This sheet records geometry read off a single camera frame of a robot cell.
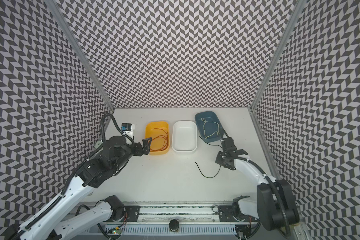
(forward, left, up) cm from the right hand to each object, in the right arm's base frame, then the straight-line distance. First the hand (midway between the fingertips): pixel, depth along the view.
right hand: (221, 159), depth 88 cm
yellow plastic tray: (+24, +41, -2) cm, 47 cm away
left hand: (0, +40, +26) cm, 48 cm away
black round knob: (-32, +27, +7) cm, 42 cm away
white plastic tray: (+20, +22, -3) cm, 30 cm away
